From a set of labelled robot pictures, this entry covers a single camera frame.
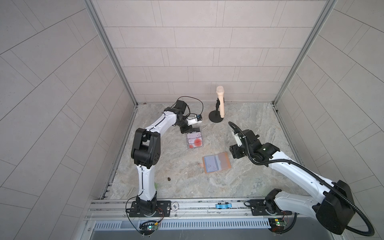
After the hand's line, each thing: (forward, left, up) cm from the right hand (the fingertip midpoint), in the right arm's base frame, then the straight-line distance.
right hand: (233, 147), depth 82 cm
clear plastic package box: (+9, +22, -4) cm, 24 cm away
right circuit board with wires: (-35, -15, -11) cm, 39 cm away
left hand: (+19, +23, -2) cm, 30 cm away
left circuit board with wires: (-33, +44, -6) cm, 55 cm away
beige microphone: (+28, +5, +17) cm, 33 cm away
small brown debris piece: (-12, +36, -8) cm, 39 cm away
